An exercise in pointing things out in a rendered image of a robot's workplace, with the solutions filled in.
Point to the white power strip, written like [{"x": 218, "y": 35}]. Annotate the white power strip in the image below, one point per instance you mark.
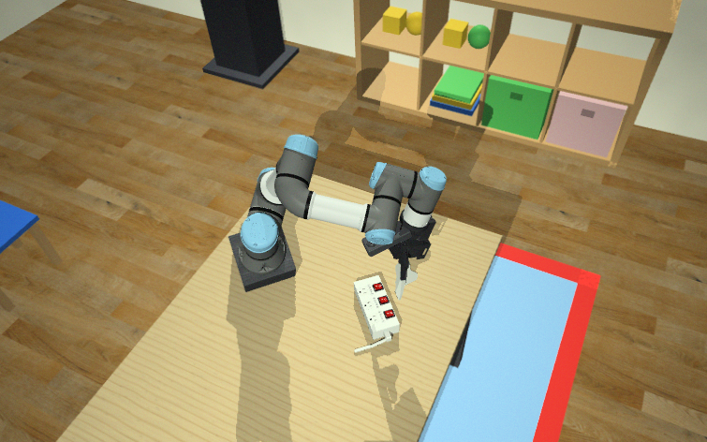
[{"x": 377, "y": 310}]

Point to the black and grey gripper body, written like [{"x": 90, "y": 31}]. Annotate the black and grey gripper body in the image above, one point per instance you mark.
[{"x": 419, "y": 240}]

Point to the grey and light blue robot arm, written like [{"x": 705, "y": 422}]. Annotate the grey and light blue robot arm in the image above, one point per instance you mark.
[{"x": 260, "y": 251}]

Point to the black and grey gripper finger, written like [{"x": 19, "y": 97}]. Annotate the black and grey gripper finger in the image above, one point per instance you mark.
[{"x": 404, "y": 275}]

